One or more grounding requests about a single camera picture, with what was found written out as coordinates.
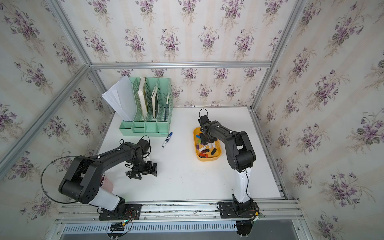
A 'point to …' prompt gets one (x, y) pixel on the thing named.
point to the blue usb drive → (198, 136)
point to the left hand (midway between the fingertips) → (152, 176)
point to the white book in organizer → (141, 94)
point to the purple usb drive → (197, 146)
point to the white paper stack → (121, 98)
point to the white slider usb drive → (202, 148)
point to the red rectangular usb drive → (203, 155)
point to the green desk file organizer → (150, 127)
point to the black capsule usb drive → (213, 151)
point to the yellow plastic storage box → (211, 151)
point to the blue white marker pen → (167, 140)
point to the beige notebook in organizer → (155, 103)
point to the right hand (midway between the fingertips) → (209, 140)
